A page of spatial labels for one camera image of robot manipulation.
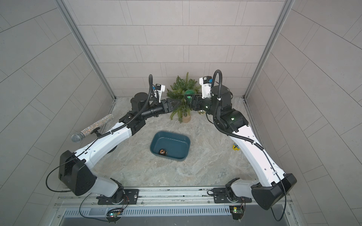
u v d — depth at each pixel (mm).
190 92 619
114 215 631
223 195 709
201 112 822
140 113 522
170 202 706
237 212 681
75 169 389
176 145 895
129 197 709
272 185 368
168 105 611
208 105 535
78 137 666
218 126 474
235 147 873
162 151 838
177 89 735
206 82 544
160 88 642
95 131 755
